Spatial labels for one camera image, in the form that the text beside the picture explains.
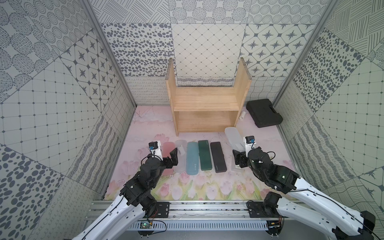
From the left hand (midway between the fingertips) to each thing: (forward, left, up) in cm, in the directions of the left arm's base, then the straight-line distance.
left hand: (168, 147), depth 73 cm
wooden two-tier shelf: (+22, -19, +6) cm, 30 cm away
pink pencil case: (+11, +6, -21) cm, 24 cm away
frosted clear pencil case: (+4, -35, -2) cm, 35 cm away
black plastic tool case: (+40, -64, -17) cm, 77 cm away
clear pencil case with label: (+13, -3, -20) cm, 24 cm away
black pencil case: (+5, -27, -20) cm, 34 cm away
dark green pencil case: (+3, -19, -21) cm, 29 cm away
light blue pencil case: (+4, -11, -20) cm, 23 cm away
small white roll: (+36, -47, -16) cm, 61 cm away
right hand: (+1, -37, -3) cm, 38 cm away
